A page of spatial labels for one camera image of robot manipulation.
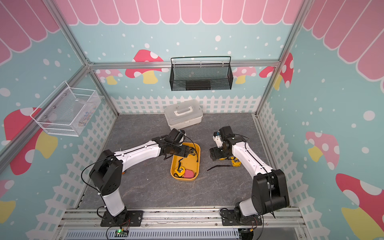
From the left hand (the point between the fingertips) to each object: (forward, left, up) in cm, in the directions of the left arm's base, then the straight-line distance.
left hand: (184, 152), depth 90 cm
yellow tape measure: (-4, -32, -6) cm, 33 cm away
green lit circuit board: (-40, +29, -10) cm, 50 cm away
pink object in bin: (-11, -3, -6) cm, 13 cm away
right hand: (-2, -20, +2) cm, 20 cm away
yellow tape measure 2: (-10, +1, -4) cm, 11 cm away
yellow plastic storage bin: (-3, -5, -7) cm, 9 cm away
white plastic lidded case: (+28, +2, +4) cm, 29 cm away
